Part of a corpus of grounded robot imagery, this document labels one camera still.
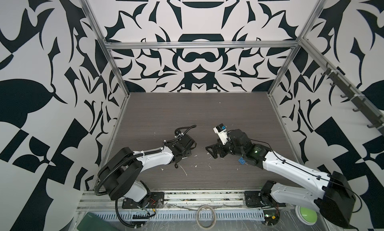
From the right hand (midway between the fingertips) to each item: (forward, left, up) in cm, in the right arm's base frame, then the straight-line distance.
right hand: (212, 143), depth 78 cm
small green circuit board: (-30, -26, -16) cm, 43 cm away
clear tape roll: (-34, +6, -13) cm, 37 cm away
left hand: (+3, +13, -12) cm, 18 cm away
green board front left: (-31, +56, -12) cm, 65 cm away
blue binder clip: (-14, -9, +12) cm, 20 cm away
